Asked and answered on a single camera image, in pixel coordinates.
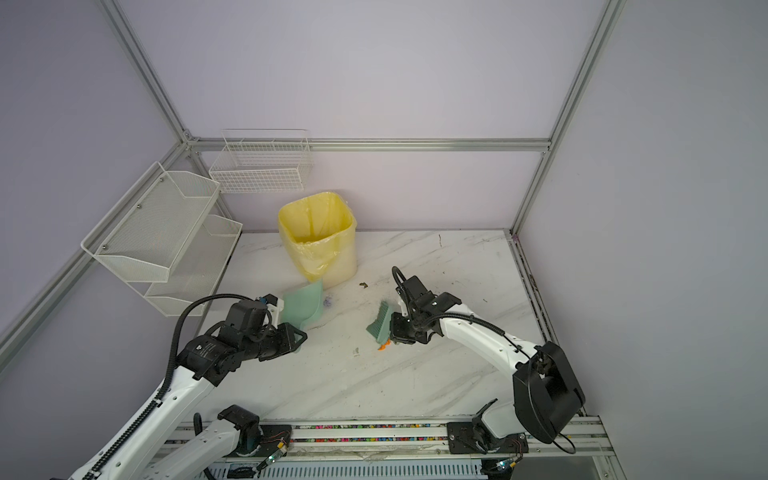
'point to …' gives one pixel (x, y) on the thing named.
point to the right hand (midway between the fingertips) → (389, 336)
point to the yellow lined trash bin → (319, 231)
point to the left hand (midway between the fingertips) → (301, 340)
